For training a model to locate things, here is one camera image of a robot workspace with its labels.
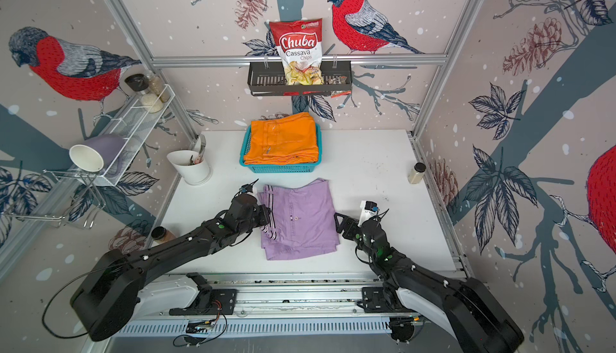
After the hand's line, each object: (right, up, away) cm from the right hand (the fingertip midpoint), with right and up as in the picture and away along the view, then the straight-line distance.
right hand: (340, 215), depth 86 cm
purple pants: (-14, -4, +2) cm, 15 cm away
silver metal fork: (-58, +25, +15) cm, 65 cm away
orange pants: (-21, +29, +18) cm, 40 cm away
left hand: (-24, +4, 0) cm, 24 cm away
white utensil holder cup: (-59, +17, +8) cm, 62 cm away
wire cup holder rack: (-76, +12, -28) cm, 82 cm away
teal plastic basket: (-25, +16, +15) cm, 33 cm away
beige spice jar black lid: (+33, +14, +11) cm, 37 cm away
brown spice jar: (-61, -4, -8) cm, 61 cm away
